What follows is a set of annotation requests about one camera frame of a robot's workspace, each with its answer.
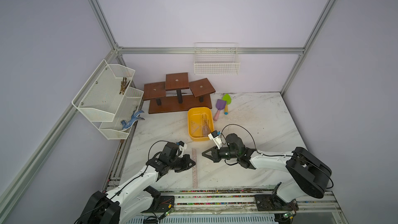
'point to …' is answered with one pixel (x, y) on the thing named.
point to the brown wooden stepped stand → (176, 93)
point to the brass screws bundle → (124, 85)
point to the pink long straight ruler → (194, 169)
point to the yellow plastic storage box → (200, 123)
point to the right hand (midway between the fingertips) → (204, 155)
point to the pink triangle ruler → (205, 128)
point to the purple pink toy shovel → (220, 104)
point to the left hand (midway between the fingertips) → (194, 164)
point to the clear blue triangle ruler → (194, 126)
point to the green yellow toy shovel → (227, 98)
